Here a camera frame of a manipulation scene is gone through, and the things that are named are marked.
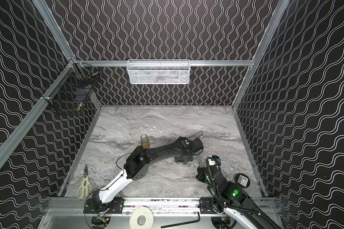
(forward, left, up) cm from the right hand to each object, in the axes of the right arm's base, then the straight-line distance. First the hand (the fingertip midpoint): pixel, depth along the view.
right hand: (197, 169), depth 78 cm
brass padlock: (+19, +33, -7) cm, 39 cm away
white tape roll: (-19, +29, -8) cm, 36 cm away
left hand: (+7, +3, -7) cm, 10 cm away
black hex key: (-23, +8, -9) cm, 27 cm away
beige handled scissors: (-9, +62, -6) cm, 63 cm away
